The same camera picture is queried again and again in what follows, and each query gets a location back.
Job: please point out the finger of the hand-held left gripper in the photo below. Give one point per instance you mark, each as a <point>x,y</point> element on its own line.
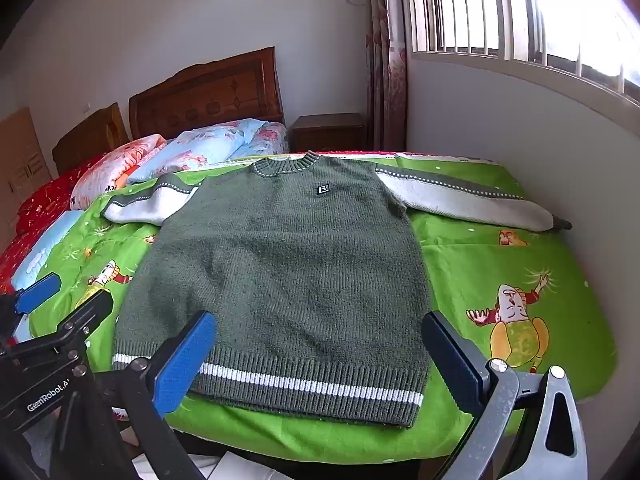
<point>80,322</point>
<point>37,291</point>

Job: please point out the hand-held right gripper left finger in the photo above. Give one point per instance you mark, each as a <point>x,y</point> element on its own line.
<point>185,360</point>

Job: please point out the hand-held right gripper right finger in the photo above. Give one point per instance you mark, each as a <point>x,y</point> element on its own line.
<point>450,360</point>

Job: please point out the green and white knit sweater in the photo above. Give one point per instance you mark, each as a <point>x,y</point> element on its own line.
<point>280,260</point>

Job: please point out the red printed bedsheet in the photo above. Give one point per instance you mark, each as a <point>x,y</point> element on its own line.
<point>40,200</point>

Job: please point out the green cartoon printed blanket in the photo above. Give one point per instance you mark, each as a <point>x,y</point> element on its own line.
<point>450,265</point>

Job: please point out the pale wooden cabinet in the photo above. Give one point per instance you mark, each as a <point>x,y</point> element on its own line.
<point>20,160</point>

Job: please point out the pink floral pillow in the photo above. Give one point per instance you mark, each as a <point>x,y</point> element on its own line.
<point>115,165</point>

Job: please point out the small wooden headboard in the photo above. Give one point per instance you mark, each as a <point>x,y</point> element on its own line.
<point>90,135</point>

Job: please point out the blue floral pillow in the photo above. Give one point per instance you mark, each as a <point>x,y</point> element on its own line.
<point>200,147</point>
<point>270,140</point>

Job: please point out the dark wooden nightstand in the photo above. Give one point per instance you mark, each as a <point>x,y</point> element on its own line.
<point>327,132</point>

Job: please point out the large carved wooden headboard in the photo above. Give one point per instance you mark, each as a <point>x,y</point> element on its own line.
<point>210,95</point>

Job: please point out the floral patterned curtain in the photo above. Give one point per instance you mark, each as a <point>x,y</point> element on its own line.
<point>387,60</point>

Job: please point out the barred window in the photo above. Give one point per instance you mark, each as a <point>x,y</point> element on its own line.
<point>500,10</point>

